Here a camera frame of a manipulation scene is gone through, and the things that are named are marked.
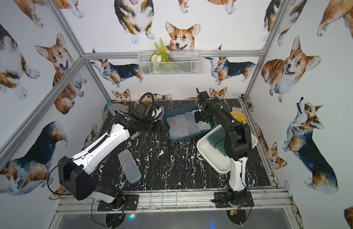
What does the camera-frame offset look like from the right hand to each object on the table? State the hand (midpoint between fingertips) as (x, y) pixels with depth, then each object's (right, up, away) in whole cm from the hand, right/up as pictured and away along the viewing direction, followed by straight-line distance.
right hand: (199, 118), depth 93 cm
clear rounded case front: (-43, -29, -7) cm, 52 cm away
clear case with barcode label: (+2, -4, -6) cm, 8 cm away
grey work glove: (-61, +7, +21) cm, 65 cm away
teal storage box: (-13, -5, +11) cm, 18 cm away
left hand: (-20, -3, -14) cm, 24 cm away
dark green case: (+13, -17, -5) cm, 22 cm away
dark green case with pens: (+12, -12, +3) cm, 18 cm away
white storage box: (+9, -23, -2) cm, 25 cm away
